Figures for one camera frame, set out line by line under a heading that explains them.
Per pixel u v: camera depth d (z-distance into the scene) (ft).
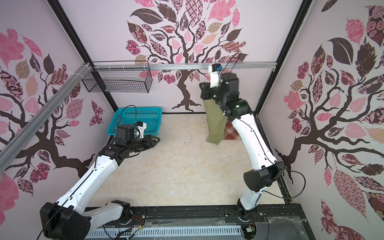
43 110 2.03
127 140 1.95
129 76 3.11
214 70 1.84
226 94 1.64
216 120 2.92
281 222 2.36
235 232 2.29
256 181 1.69
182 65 3.11
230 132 3.41
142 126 2.34
